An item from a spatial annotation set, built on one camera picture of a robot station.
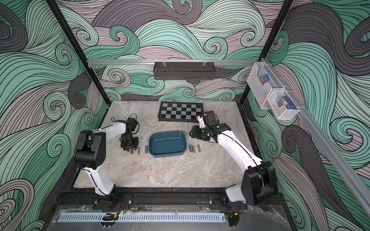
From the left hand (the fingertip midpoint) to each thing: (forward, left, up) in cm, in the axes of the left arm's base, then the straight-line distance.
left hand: (133, 147), depth 93 cm
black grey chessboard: (+29, -36, +2) cm, 46 cm away
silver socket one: (-1, -9, 0) cm, 9 cm away
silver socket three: (-2, -4, -1) cm, 4 cm away
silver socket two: (0, -44, 0) cm, 44 cm away
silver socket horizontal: (-1, -40, 0) cm, 40 cm away
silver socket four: (-2, +1, -1) cm, 2 cm away
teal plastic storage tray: (+3, -22, 0) cm, 23 cm away
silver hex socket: (0, -38, 0) cm, 38 cm away
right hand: (+2, -40, +14) cm, 42 cm away
